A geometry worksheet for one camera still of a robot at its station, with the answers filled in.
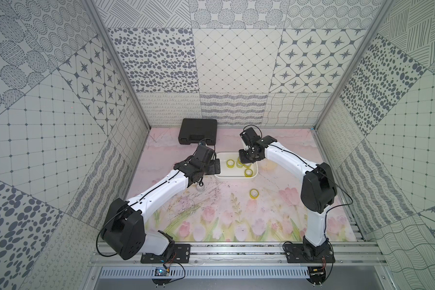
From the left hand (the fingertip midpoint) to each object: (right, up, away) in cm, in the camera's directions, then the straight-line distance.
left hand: (210, 161), depth 84 cm
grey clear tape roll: (-6, -16, +9) cm, 19 cm away
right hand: (+18, 0, +8) cm, 19 cm away
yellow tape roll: (+10, -3, +17) cm, 20 cm away
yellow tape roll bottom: (+20, -8, +14) cm, 26 cm away
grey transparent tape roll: (+20, -4, +17) cm, 26 cm away
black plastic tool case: (-12, +17, +31) cm, 37 cm away
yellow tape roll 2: (+22, -17, +7) cm, 29 cm away
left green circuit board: (-19, -43, -13) cm, 49 cm away
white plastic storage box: (+13, -8, +16) cm, 22 cm away
